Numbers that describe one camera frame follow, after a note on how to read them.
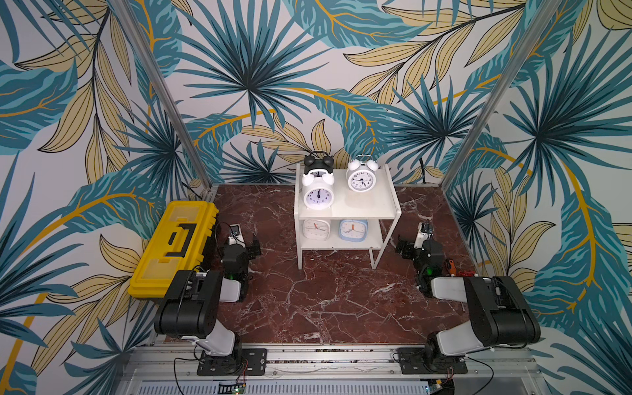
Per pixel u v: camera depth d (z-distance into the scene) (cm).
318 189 64
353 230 79
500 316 45
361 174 69
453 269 92
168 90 86
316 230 79
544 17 69
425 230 80
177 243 80
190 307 45
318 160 69
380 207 70
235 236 77
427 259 71
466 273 88
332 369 73
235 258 69
